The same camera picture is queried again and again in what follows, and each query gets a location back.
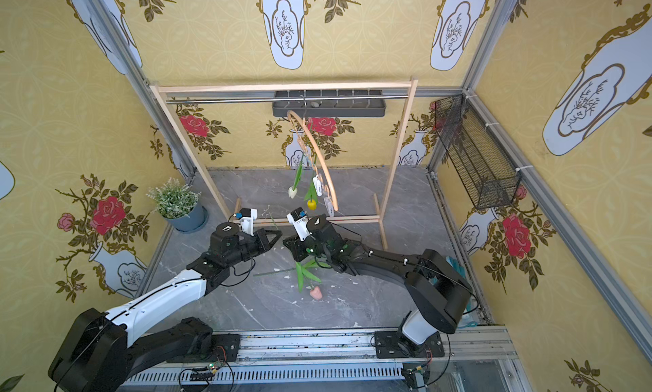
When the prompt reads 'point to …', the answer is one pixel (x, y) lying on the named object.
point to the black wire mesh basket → (488, 176)
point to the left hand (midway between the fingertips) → (285, 233)
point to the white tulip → (294, 189)
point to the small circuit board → (205, 373)
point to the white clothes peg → (317, 185)
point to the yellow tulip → (311, 197)
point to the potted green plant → (178, 204)
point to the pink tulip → (304, 271)
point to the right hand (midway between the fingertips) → (284, 247)
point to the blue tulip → (320, 263)
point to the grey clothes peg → (329, 206)
